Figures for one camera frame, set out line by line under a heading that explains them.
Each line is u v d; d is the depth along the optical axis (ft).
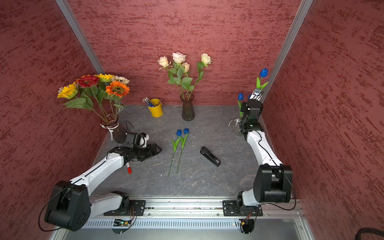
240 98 2.88
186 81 3.03
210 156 2.93
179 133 3.38
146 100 3.33
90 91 2.43
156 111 3.59
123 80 2.59
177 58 2.68
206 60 2.88
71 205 1.32
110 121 2.93
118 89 2.33
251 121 2.09
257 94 2.15
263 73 2.24
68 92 2.12
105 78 2.48
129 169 2.84
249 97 2.34
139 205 2.44
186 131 3.38
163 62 2.74
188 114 3.51
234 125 3.47
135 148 2.25
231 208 2.43
